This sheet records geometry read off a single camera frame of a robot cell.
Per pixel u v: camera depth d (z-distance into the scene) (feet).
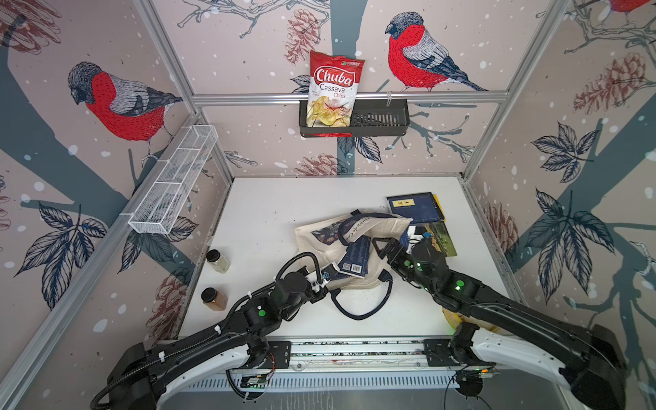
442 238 3.12
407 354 2.47
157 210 2.34
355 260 2.90
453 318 2.60
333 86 2.74
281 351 2.43
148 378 1.38
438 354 2.38
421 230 2.29
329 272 2.07
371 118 3.51
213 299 2.51
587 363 1.32
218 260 2.79
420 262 1.83
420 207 3.42
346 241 2.47
